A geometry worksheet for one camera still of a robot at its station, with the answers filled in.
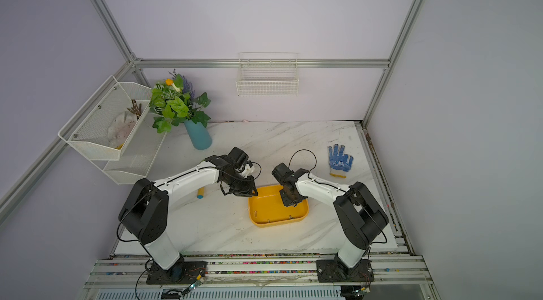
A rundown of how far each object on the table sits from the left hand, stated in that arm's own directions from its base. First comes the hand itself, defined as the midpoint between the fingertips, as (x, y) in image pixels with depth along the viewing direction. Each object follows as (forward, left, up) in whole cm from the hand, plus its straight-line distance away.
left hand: (256, 193), depth 86 cm
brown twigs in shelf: (+24, +47, +25) cm, 58 cm away
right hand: (0, -16, -6) cm, 17 cm away
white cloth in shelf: (+15, +51, +23) cm, 58 cm away
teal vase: (+31, +31, +2) cm, 44 cm away
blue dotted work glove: (+20, -40, -7) cm, 45 cm away
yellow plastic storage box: (-3, -4, -7) cm, 9 cm away
